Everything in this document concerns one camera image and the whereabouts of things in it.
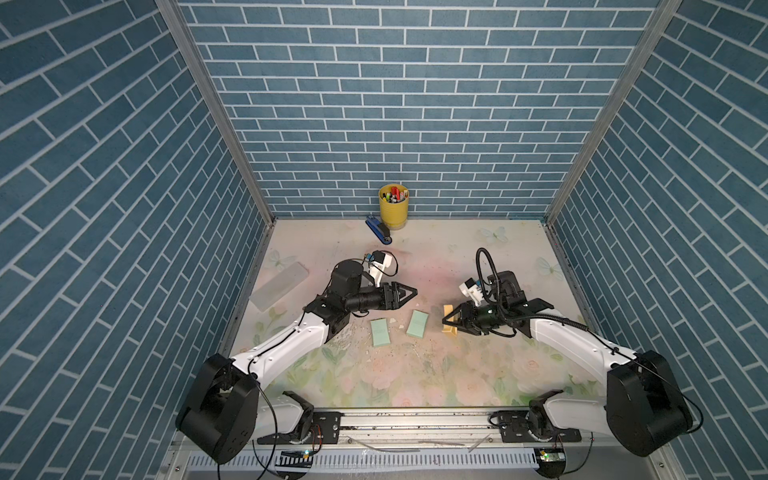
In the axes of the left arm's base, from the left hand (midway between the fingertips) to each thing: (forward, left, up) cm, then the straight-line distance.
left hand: (418, 297), depth 75 cm
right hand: (-3, -9, -9) cm, 13 cm away
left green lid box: (-1, +10, -19) cm, 21 cm away
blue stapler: (+39, +12, -16) cm, 44 cm away
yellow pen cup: (+43, +6, -8) cm, 44 cm away
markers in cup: (+48, +6, -7) cm, 49 cm away
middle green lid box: (+1, -1, -18) cm, 19 cm away
